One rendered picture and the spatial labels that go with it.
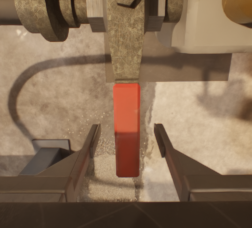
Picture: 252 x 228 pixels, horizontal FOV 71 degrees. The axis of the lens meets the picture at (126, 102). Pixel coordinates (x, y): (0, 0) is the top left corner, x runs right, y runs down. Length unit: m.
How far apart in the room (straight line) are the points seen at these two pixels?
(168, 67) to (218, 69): 0.17
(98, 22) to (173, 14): 0.07
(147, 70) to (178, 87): 0.13
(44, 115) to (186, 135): 0.54
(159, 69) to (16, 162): 0.67
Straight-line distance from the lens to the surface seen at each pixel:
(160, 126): 0.16
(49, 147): 0.76
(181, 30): 0.17
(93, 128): 0.16
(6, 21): 0.19
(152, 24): 0.17
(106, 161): 0.75
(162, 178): 0.81
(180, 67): 0.63
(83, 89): 0.64
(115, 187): 0.82
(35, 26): 0.18
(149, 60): 0.61
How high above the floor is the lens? 0.61
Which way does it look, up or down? 73 degrees down
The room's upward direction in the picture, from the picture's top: 179 degrees counter-clockwise
